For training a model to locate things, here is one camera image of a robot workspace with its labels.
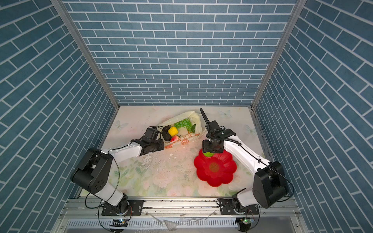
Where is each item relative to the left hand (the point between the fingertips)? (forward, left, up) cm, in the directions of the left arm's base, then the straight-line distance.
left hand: (166, 145), depth 94 cm
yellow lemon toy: (+10, -3, +2) cm, 11 cm away
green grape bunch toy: (+18, -12, +1) cm, 22 cm away
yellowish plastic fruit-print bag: (+16, -19, +8) cm, 26 cm away
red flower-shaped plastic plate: (-15, -32, -3) cm, 35 cm away
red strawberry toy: (+5, -5, +1) cm, 7 cm away
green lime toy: (-11, -26, +9) cm, 30 cm away
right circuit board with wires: (-41, -43, -4) cm, 60 cm away
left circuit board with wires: (-41, +20, -7) cm, 46 cm away
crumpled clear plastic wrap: (-42, -7, -4) cm, 42 cm away
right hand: (-7, -26, +8) cm, 28 cm away
